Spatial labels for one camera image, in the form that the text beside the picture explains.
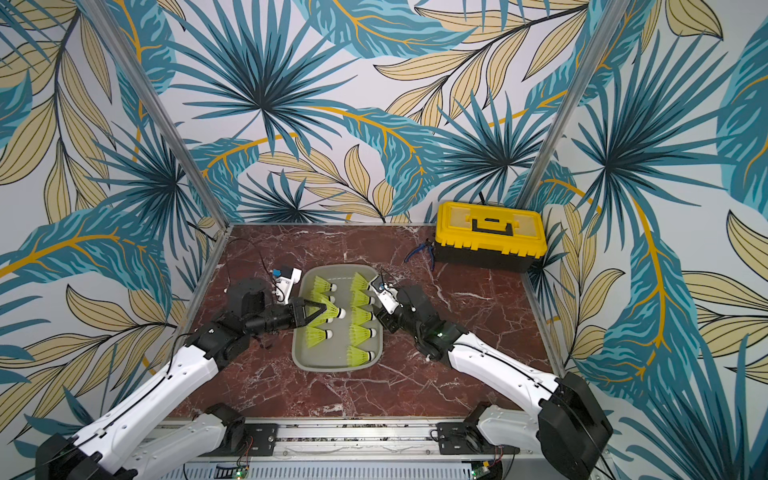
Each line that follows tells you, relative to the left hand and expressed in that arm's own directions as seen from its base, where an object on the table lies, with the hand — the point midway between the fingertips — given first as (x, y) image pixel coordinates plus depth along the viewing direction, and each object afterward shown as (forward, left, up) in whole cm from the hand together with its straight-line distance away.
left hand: (324, 314), depth 72 cm
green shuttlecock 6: (+14, -6, -17) cm, 23 cm away
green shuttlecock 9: (-4, -7, -16) cm, 18 cm away
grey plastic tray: (+4, -4, -20) cm, 21 cm away
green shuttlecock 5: (+20, -6, -17) cm, 27 cm away
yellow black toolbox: (+32, -48, -5) cm, 58 cm away
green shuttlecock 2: (+19, +6, -17) cm, 26 cm away
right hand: (+8, -15, -3) cm, 17 cm away
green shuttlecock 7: (+9, -8, -18) cm, 21 cm away
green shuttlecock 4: (+2, +5, -17) cm, 18 cm away
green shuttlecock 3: (+15, +6, -17) cm, 23 cm away
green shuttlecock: (+2, -2, -3) cm, 4 cm away
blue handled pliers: (+41, -31, -20) cm, 55 cm away
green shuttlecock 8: (+3, -7, -17) cm, 19 cm away
